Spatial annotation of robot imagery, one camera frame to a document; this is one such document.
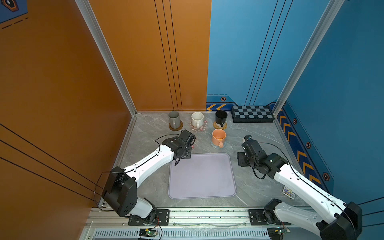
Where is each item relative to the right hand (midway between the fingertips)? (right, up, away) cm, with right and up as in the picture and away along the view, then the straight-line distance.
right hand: (240, 156), depth 80 cm
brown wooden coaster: (-37, +14, +29) cm, 49 cm away
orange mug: (-8, +8, +21) cm, 25 cm away
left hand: (-30, +2, +6) cm, 30 cm away
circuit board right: (+15, -35, -9) cm, 39 cm away
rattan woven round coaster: (-8, +16, +30) cm, 35 cm away
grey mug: (-39, +21, +23) cm, 49 cm away
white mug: (-23, +21, +24) cm, 39 cm away
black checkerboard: (+12, +26, +36) cm, 46 cm away
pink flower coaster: (-19, +14, +29) cm, 38 cm away
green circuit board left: (-46, -35, -9) cm, 59 cm away
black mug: (-6, +23, +26) cm, 35 cm away
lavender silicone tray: (-19, -13, +8) cm, 24 cm away
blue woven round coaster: (-10, +3, +17) cm, 20 cm away
